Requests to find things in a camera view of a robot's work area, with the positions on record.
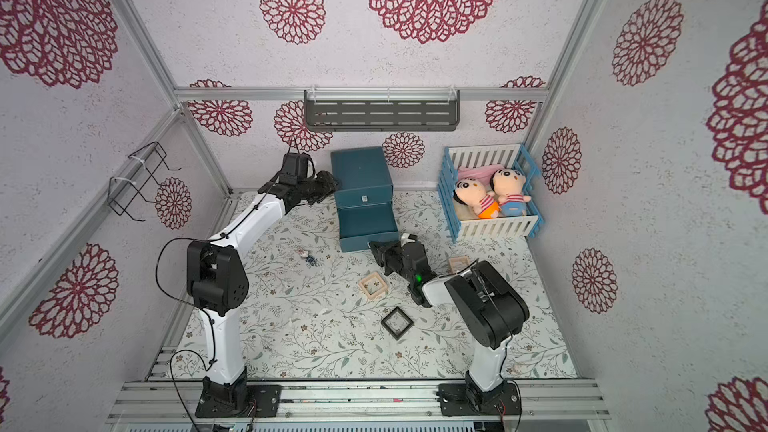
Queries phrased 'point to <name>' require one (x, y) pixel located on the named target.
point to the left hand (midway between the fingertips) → (340, 184)
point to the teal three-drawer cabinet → (365, 201)
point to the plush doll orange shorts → (474, 194)
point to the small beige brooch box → (373, 285)
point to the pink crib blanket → (482, 173)
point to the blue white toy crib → (514, 156)
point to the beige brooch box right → (456, 264)
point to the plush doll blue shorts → (508, 188)
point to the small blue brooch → (311, 260)
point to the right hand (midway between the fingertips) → (372, 241)
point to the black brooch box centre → (397, 323)
